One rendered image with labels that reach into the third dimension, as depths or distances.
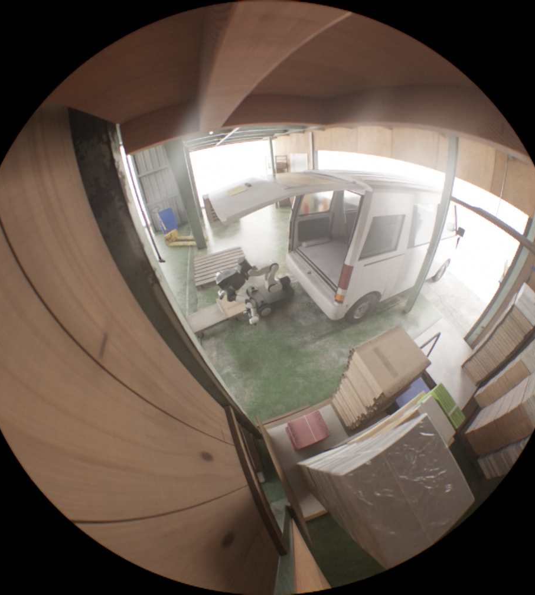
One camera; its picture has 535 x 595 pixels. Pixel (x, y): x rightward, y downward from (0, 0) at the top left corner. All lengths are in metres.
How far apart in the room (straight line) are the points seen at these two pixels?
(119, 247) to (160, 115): 0.27
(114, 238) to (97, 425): 0.34
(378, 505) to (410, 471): 0.08
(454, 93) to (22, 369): 0.51
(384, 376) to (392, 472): 0.97
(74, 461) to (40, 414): 0.05
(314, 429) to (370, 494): 1.36
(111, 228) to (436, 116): 0.56
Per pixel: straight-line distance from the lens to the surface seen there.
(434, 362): 2.95
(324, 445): 2.08
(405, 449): 0.41
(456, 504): 0.51
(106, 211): 0.44
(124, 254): 0.45
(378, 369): 1.31
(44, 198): 0.30
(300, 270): 2.84
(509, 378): 2.85
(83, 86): 0.25
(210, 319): 2.81
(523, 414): 2.44
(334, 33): 0.23
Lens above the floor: 2.14
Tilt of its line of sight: 42 degrees down
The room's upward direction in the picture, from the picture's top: 7 degrees counter-clockwise
